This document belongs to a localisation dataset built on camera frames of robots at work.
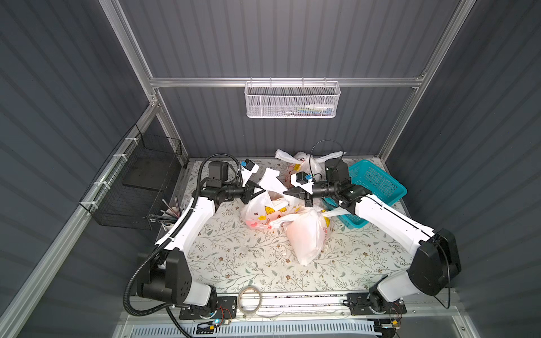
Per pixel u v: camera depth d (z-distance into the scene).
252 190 0.70
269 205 0.77
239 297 0.75
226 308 0.72
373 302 0.66
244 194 0.71
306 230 0.79
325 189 0.66
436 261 0.43
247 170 0.70
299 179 0.61
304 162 0.99
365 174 1.08
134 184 0.74
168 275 0.42
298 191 0.67
